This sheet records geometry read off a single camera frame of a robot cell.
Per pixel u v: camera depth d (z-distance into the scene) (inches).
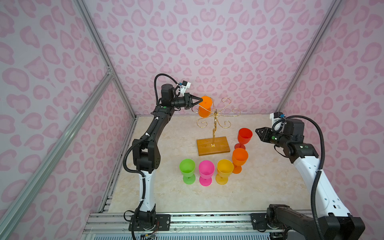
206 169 31.5
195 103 31.3
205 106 31.5
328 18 28.4
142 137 22.8
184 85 31.4
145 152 22.2
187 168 32.4
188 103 30.1
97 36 30.6
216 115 30.9
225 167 31.7
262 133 25.9
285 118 25.2
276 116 26.6
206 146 39.6
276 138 24.8
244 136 35.0
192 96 31.1
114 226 29.1
